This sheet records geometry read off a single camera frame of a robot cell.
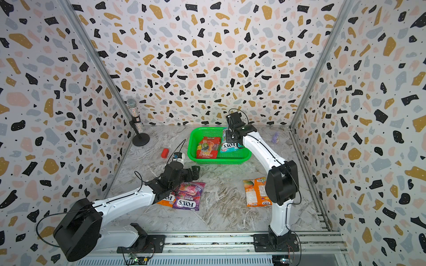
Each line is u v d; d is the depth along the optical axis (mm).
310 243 762
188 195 861
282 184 495
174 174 652
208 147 1025
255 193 879
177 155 752
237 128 655
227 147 919
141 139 1130
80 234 407
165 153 1040
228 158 947
